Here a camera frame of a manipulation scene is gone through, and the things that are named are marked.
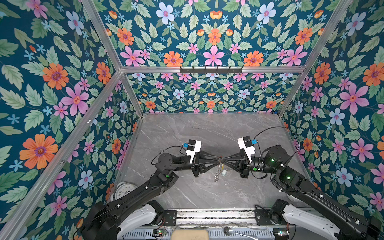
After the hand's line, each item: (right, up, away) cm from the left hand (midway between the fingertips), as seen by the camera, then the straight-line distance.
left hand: (218, 162), depth 53 cm
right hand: (+2, 0, +3) cm, 4 cm away
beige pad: (-12, -36, +12) cm, 39 cm away
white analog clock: (-50, -20, +26) cm, 60 cm away
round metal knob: (+6, -36, +15) cm, 40 cm away
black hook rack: (-1, +48, +39) cm, 62 cm away
